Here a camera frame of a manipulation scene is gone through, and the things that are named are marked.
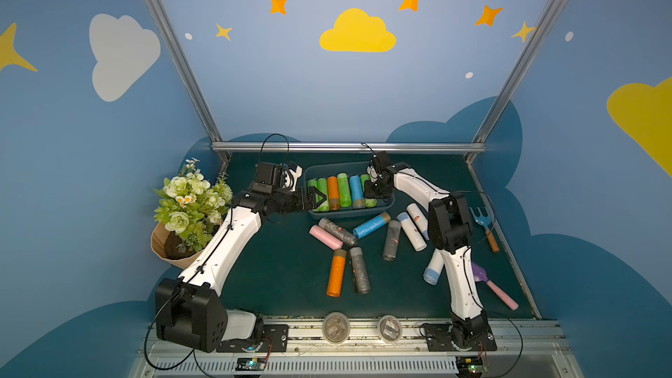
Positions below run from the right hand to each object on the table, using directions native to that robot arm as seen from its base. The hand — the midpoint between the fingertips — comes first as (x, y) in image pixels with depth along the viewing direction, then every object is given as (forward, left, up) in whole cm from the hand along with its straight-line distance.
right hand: (372, 191), depth 105 cm
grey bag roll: (-33, +5, -1) cm, 33 cm away
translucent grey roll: (-22, -6, 0) cm, 22 cm away
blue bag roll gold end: (-5, +6, 0) cm, 8 cm away
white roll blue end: (-18, -14, 0) cm, 23 cm away
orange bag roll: (-34, +12, -1) cm, 36 cm away
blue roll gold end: (-16, +1, -1) cm, 16 cm away
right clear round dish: (-49, -4, +2) cm, 50 cm away
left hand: (-18, +19, +19) cm, 32 cm away
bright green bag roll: (-6, +2, 0) cm, 6 cm away
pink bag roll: (-21, +17, -1) cm, 27 cm away
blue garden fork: (-8, -44, -4) cm, 45 cm away
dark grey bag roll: (-19, +13, 0) cm, 23 cm away
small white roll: (-31, -19, +2) cm, 37 cm away
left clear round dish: (-50, +11, +2) cm, 52 cm away
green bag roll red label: (-1, +12, +1) cm, 12 cm away
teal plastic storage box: (-6, -3, 0) cm, 7 cm away
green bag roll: (+3, +25, 0) cm, 25 cm away
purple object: (-31, -36, -3) cm, 47 cm away
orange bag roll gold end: (-2, +16, 0) cm, 16 cm away
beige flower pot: (-32, +66, +10) cm, 74 cm away
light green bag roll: (+2, +21, 0) cm, 21 cm away
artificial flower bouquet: (-28, +53, +24) cm, 64 cm away
